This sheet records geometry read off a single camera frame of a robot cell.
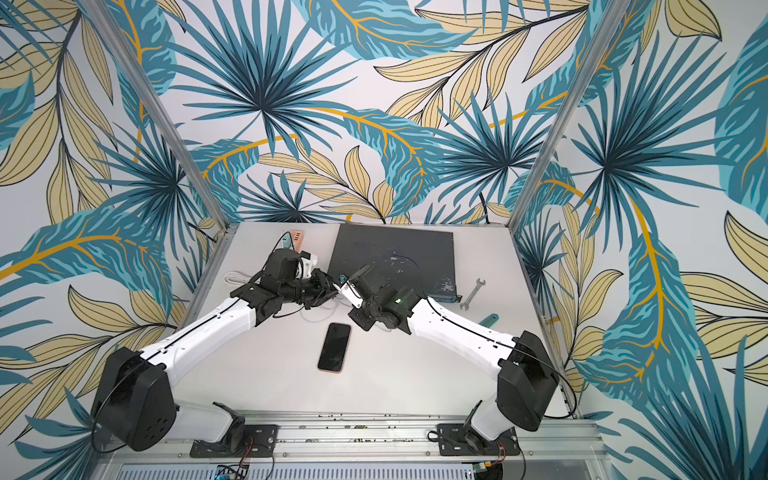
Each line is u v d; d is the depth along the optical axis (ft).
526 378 1.36
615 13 2.23
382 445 2.43
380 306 1.94
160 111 2.80
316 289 2.34
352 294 2.18
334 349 2.88
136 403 1.34
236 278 3.31
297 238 3.64
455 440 2.31
